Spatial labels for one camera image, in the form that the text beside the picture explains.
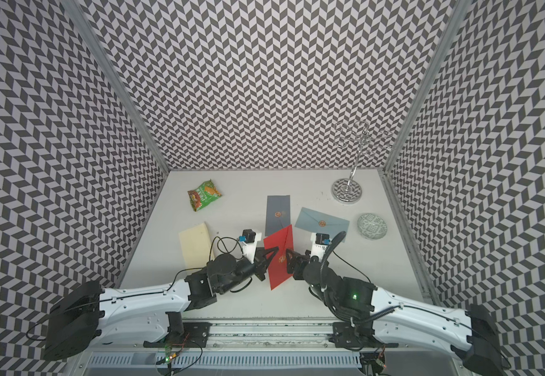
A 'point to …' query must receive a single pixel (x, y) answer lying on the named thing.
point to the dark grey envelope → (277, 213)
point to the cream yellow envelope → (196, 246)
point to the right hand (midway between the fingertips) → (295, 256)
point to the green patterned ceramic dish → (372, 226)
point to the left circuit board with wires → (170, 356)
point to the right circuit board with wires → (374, 361)
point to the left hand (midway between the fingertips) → (278, 252)
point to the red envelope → (278, 268)
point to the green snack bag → (203, 195)
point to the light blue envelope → (319, 222)
